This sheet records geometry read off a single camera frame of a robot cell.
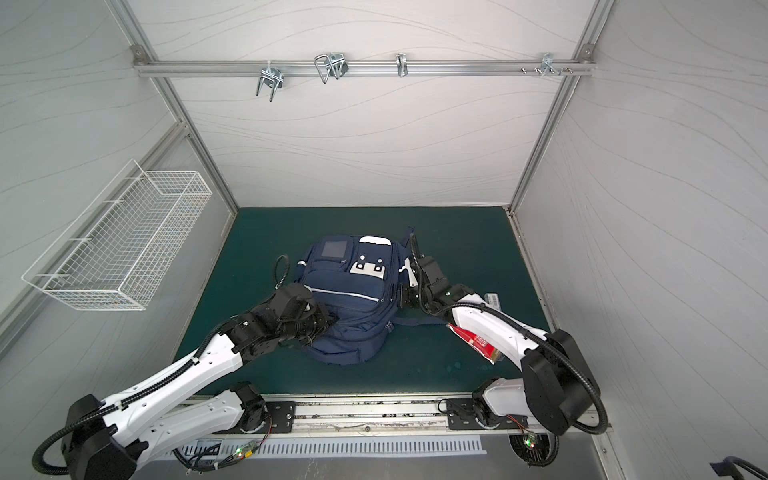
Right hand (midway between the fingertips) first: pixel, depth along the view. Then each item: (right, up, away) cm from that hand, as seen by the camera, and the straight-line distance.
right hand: (404, 285), depth 86 cm
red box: (+22, -17, 0) cm, 28 cm away
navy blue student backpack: (-14, +2, +5) cm, 15 cm away
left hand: (-16, -6, -9) cm, 19 cm away
